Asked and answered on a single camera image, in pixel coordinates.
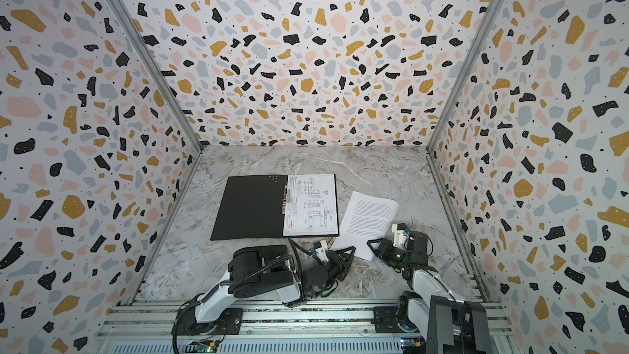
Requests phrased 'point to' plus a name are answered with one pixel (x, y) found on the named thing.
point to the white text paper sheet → (366, 218)
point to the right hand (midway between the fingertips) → (370, 241)
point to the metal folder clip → (284, 200)
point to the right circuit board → (413, 345)
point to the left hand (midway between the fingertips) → (360, 249)
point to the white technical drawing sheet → (312, 208)
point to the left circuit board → (202, 346)
